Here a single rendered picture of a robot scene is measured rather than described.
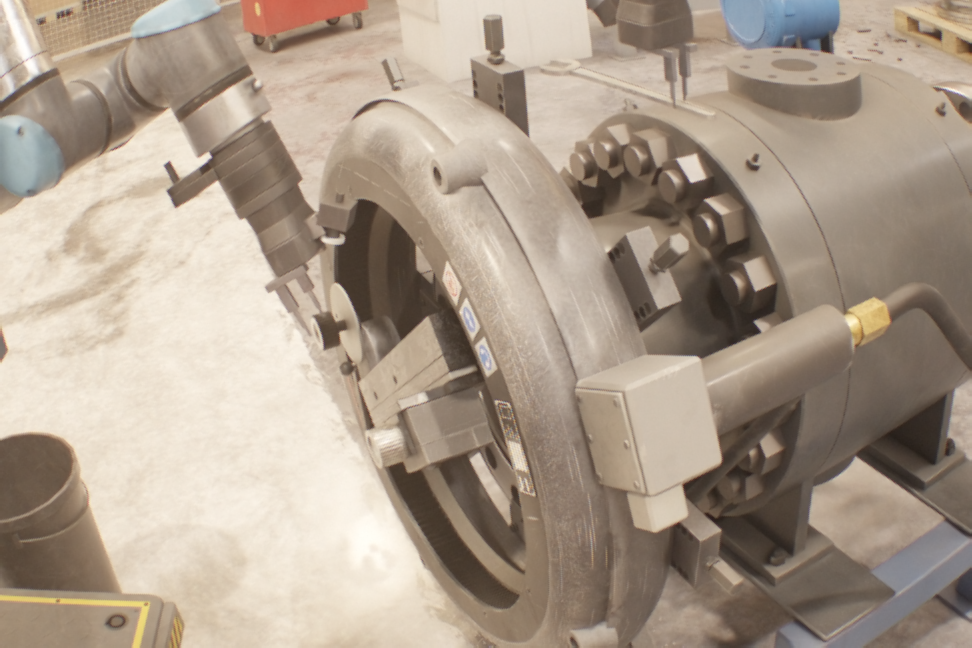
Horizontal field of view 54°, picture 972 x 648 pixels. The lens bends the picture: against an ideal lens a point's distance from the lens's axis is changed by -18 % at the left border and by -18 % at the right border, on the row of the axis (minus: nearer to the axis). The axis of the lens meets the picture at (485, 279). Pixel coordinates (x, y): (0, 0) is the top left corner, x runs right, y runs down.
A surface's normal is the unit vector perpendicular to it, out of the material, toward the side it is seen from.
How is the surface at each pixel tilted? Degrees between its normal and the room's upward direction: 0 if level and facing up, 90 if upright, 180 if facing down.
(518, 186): 31
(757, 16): 90
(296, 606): 0
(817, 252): 53
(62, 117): 68
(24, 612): 0
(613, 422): 90
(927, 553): 0
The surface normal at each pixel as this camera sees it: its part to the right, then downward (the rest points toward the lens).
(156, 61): -0.39, 0.40
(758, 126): 0.01, -0.77
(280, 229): -0.29, 0.02
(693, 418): 0.37, -0.04
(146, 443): -0.11, -0.90
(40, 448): -0.12, 0.39
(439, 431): 0.29, -0.26
